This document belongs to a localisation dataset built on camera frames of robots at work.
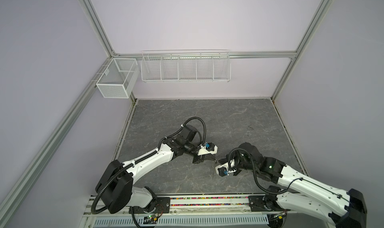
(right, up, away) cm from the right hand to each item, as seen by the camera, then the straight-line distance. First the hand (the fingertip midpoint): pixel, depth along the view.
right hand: (221, 156), depth 75 cm
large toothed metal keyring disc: (-4, -1, -3) cm, 5 cm away
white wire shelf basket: (-3, +55, +28) cm, 62 cm away
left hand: (-4, 0, -2) cm, 5 cm away
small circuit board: (-35, -30, -3) cm, 46 cm away
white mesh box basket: (-65, +44, +23) cm, 82 cm away
